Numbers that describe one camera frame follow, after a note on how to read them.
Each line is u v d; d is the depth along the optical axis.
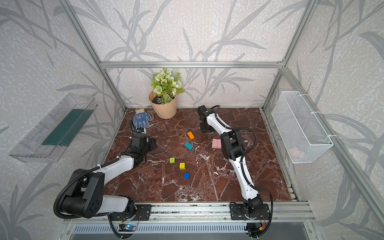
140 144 0.71
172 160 0.91
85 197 0.42
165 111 1.05
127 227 0.71
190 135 1.04
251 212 0.64
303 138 0.61
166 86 0.97
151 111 1.18
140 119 1.15
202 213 0.75
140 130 0.81
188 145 0.98
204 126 0.99
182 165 0.88
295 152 0.72
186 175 0.85
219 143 0.96
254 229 0.75
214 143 0.98
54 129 0.67
